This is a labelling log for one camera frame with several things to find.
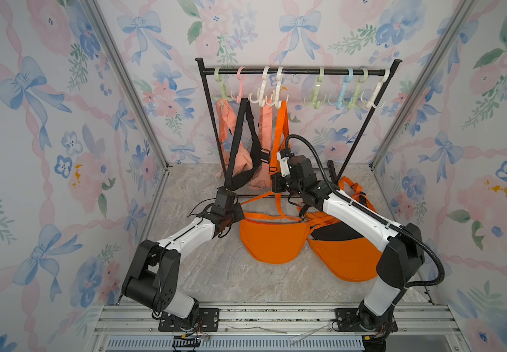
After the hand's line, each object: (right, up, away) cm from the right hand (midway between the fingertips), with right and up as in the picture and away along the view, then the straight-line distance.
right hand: (273, 175), depth 83 cm
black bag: (-16, -3, +10) cm, 19 cm away
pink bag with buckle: (-4, -1, +18) cm, 18 cm away
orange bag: (+1, -26, +6) cm, 27 cm away
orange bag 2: (+27, -28, +5) cm, 39 cm away
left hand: (-12, -14, +8) cm, 20 cm away
